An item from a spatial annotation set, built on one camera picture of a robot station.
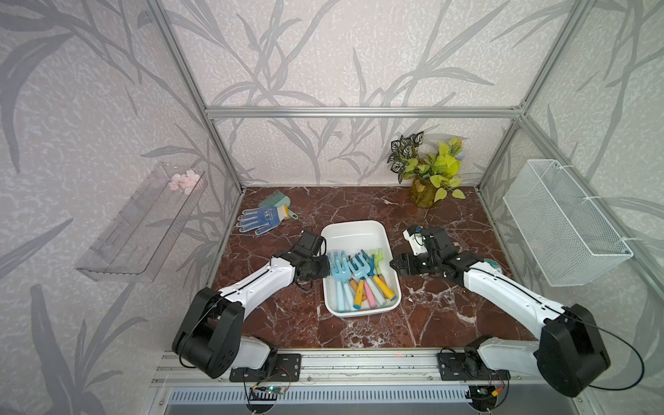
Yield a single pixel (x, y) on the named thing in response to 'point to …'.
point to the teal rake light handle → (343, 271)
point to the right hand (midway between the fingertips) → (398, 260)
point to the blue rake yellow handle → (360, 272)
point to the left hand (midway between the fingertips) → (327, 268)
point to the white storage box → (352, 237)
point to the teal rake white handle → (379, 296)
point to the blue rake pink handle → (372, 303)
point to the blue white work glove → (262, 219)
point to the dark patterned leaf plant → (402, 151)
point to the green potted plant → (434, 175)
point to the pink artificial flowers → (188, 182)
